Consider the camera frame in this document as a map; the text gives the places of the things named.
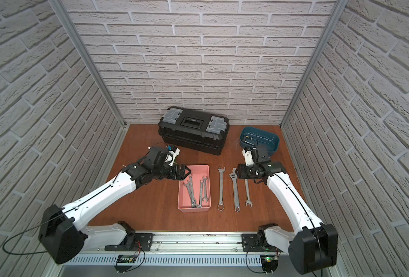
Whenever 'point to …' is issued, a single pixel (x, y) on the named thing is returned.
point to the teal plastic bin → (252, 137)
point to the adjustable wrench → (234, 176)
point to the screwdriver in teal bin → (245, 137)
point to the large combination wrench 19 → (249, 202)
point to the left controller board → (125, 258)
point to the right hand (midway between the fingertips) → (243, 171)
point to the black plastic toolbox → (197, 130)
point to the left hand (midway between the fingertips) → (186, 168)
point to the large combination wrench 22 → (221, 207)
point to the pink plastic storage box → (184, 201)
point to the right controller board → (270, 262)
